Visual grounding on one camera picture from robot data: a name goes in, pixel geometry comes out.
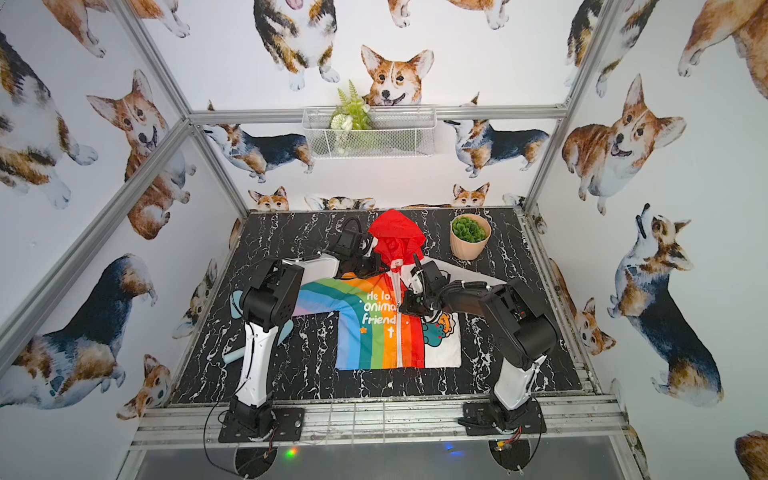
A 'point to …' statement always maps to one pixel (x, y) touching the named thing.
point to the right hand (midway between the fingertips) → (397, 309)
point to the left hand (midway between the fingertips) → (394, 263)
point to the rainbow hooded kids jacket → (390, 320)
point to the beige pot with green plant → (468, 235)
